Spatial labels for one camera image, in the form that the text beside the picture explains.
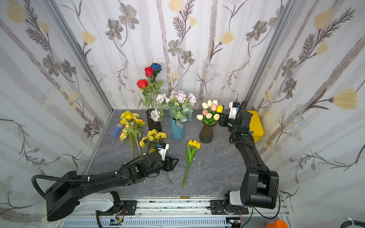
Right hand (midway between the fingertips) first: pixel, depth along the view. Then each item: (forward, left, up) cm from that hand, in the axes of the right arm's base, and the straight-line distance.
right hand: (221, 112), depth 79 cm
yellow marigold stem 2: (-9, +49, -24) cm, 55 cm away
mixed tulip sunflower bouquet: (-3, +6, +2) cm, 7 cm away
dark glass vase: (-3, +6, -20) cm, 21 cm away
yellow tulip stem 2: (-16, +17, -27) cm, 35 cm away
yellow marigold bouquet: (+5, +25, 0) cm, 25 cm away
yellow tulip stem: (+2, +1, +1) cm, 2 cm away
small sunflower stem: (-14, +42, -24) cm, 50 cm away
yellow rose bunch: (+5, +59, -24) cm, 64 cm away
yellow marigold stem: (-3, +43, -23) cm, 49 cm away
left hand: (-22, +24, -16) cm, 36 cm away
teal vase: (-1, +25, -22) cm, 34 cm away
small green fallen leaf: (-19, +9, -28) cm, 35 cm away
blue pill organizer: (+3, +71, -29) cm, 77 cm away
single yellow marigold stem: (-2, +37, -25) cm, 45 cm away
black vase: (+3, +42, -20) cm, 47 cm away
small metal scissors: (-6, +72, -31) cm, 79 cm away
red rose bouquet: (+16, +43, +3) cm, 46 cm away
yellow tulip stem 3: (-10, +13, -27) cm, 32 cm away
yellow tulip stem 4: (-9, +11, -27) cm, 30 cm away
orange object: (-51, -22, -15) cm, 57 cm away
